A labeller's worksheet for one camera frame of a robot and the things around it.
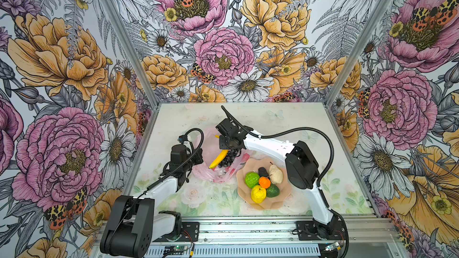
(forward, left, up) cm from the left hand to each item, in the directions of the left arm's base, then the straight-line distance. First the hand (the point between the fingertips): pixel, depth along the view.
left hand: (202, 154), depth 90 cm
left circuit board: (-37, +7, -7) cm, 39 cm away
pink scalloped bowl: (-5, -24, -2) cm, 24 cm away
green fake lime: (-13, -23, +1) cm, 27 cm away
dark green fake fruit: (-18, -32, -1) cm, 37 cm away
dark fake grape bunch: (-2, -13, -3) cm, 14 cm away
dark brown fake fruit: (-9, -29, -3) cm, 31 cm away
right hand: (+3, -12, 0) cm, 12 cm away
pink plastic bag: (+4, -4, -4) cm, 7 cm away
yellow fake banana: (-1, -11, +1) cm, 11 cm away
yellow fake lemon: (-20, -26, 0) cm, 33 cm away
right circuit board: (-38, -54, -6) cm, 67 cm away
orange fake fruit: (-15, -29, +2) cm, 33 cm away
